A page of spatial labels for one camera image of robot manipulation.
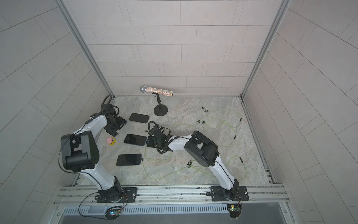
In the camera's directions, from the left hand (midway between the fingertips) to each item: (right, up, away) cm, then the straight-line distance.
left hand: (125, 123), depth 94 cm
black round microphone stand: (+22, +9, +11) cm, 26 cm away
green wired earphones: (+44, -23, -14) cm, 51 cm away
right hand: (+16, -13, -4) cm, 20 cm away
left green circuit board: (+7, -38, -30) cm, 49 cm away
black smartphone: (+7, +3, +8) cm, 11 cm away
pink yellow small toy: (-6, -10, -7) cm, 14 cm away
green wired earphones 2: (+58, +9, +14) cm, 60 cm away
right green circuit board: (+66, -39, -26) cm, 81 cm away
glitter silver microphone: (+25, +22, -3) cm, 33 cm away
